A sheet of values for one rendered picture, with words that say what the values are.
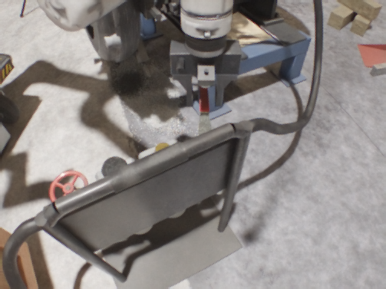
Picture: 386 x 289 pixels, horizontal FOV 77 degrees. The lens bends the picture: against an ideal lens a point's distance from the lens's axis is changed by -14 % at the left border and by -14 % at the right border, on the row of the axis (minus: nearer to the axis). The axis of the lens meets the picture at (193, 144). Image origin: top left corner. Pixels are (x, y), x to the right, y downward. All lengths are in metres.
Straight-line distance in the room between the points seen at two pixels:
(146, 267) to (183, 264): 0.12
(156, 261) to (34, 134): 0.80
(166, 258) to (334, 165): 0.75
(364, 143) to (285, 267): 0.68
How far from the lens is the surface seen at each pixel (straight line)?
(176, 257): 0.93
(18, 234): 0.59
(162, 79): 1.40
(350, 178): 1.21
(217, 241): 0.94
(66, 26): 0.41
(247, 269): 0.94
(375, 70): 1.75
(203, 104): 0.59
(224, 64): 0.53
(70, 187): 0.50
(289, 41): 1.28
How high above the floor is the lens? 0.91
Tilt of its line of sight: 54 degrees down
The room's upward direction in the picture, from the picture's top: 1 degrees counter-clockwise
